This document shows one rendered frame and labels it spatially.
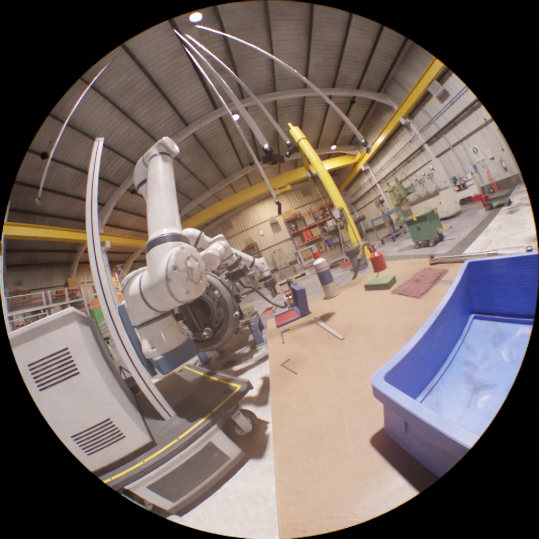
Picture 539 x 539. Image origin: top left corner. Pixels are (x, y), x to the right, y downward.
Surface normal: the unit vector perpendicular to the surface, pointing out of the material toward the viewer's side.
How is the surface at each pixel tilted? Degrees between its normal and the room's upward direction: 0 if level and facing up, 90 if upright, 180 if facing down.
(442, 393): 0
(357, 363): 0
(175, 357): 90
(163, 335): 68
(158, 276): 80
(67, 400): 90
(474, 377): 0
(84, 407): 90
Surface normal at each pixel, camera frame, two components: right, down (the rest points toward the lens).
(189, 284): 0.93, -0.18
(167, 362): 0.74, -0.31
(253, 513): -0.39, -0.92
